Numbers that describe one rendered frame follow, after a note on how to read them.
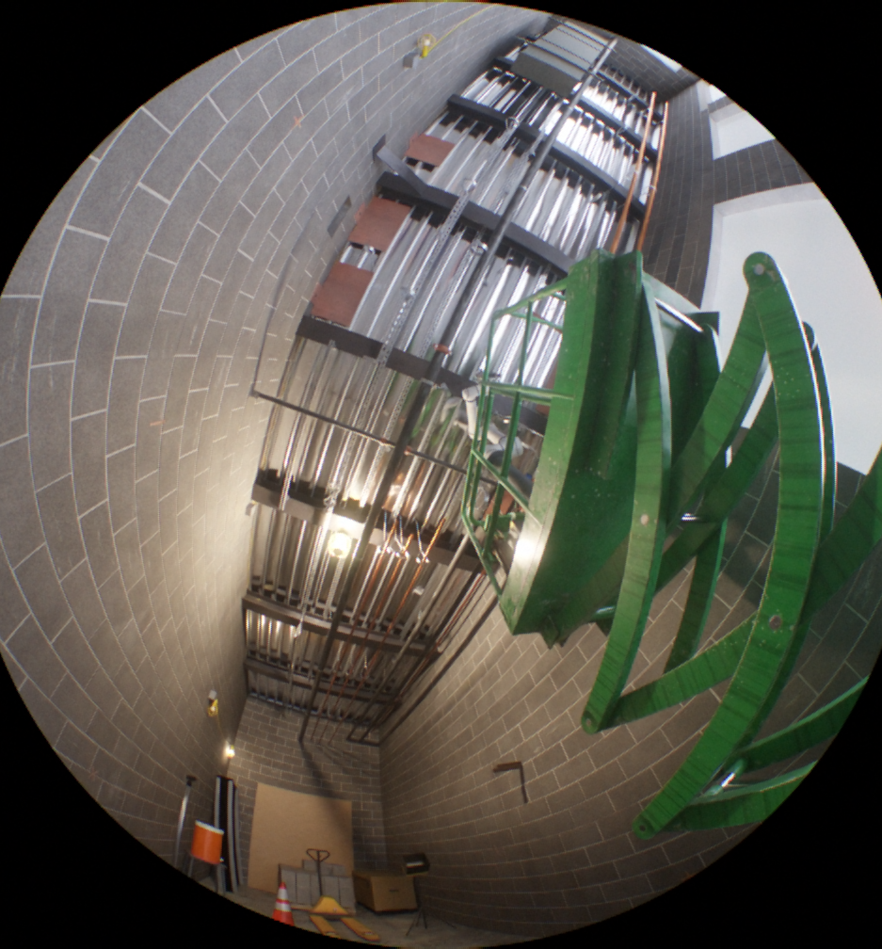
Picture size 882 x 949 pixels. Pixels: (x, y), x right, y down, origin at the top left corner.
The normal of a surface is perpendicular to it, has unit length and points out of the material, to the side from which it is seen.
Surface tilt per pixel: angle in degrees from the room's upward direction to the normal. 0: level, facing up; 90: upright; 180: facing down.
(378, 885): 90
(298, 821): 90
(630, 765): 90
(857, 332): 90
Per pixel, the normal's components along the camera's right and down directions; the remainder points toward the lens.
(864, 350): -0.90, -0.34
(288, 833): 0.40, -0.88
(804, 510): -0.98, -0.08
